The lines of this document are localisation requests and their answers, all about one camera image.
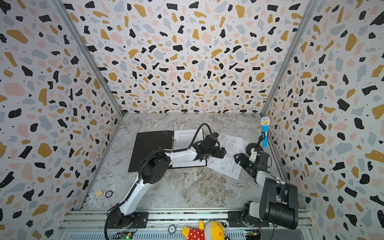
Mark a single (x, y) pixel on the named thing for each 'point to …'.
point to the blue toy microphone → (265, 122)
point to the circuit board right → (253, 234)
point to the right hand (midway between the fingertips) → (238, 156)
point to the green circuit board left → (124, 236)
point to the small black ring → (109, 193)
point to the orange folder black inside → (146, 141)
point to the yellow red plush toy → (213, 230)
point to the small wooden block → (99, 193)
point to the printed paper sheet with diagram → (228, 165)
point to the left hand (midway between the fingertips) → (223, 149)
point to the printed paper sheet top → (184, 138)
